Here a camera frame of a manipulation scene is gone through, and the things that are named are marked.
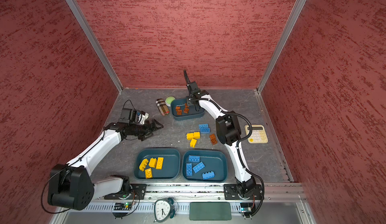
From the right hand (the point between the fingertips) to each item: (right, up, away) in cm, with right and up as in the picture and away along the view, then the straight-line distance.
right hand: (190, 103), depth 102 cm
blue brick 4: (+10, -18, -5) cm, 21 cm away
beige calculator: (+45, -21, -7) cm, 50 cm away
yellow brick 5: (+5, -21, -9) cm, 23 cm away
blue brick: (+5, -36, -21) cm, 42 cm away
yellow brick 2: (-20, -33, -20) cm, 44 cm away
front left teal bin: (-10, -38, -20) cm, 44 cm away
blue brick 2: (+11, -39, -24) cm, 47 cm away
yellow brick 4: (0, -21, -8) cm, 23 cm away
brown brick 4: (-2, -2, -9) cm, 9 cm away
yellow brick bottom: (+2, -25, -12) cm, 27 cm away
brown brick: (-10, -4, +5) cm, 11 cm away
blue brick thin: (+2, -32, -16) cm, 36 cm away
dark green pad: (+11, -51, -33) cm, 62 cm away
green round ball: (-17, +2, +8) cm, 19 cm away
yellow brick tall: (-17, -34, -19) cm, 42 cm away
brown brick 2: (-8, -7, +3) cm, 11 cm away
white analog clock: (-10, -49, -35) cm, 61 cm away
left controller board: (-30, -50, -31) cm, 66 cm away
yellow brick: (-25, -34, -21) cm, 47 cm away
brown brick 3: (-4, -6, +4) cm, 8 cm away
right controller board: (+29, -51, -30) cm, 66 cm away
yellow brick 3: (-22, -39, -22) cm, 50 cm away
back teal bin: (+1, -7, -1) cm, 8 cm away
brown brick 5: (+15, -23, -10) cm, 29 cm away
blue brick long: (0, -37, -20) cm, 42 cm away
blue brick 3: (+9, -16, -2) cm, 18 cm away
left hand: (-17, -17, -19) cm, 31 cm away
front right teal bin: (+15, -33, -17) cm, 40 cm away
